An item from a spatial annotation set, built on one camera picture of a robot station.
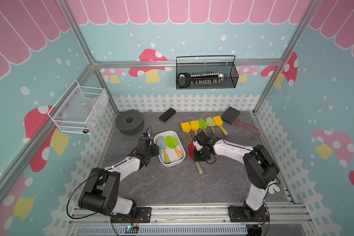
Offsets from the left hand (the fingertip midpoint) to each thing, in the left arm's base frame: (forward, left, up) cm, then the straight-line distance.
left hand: (157, 149), depth 93 cm
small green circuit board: (-42, +9, -7) cm, 43 cm away
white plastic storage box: (-3, -9, -4) cm, 10 cm away
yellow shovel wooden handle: (+21, -19, -4) cm, 29 cm away
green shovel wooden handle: (+25, -31, -5) cm, 40 cm away
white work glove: (-21, -66, -3) cm, 70 cm away
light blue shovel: (+7, -2, -2) cm, 8 cm away
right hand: (-5, -23, -3) cm, 24 cm away
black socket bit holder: (+31, -17, +30) cm, 47 cm away
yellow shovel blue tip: (+23, -25, -3) cm, 34 cm away
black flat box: (+36, -54, -5) cm, 65 cm away
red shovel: (0, -22, +2) cm, 22 cm away
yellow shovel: (+28, -44, -4) cm, 52 cm away
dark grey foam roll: (+23, +23, -1) cm, 33 cm away
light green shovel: (+27, -37, -4) cm, 46 cm away
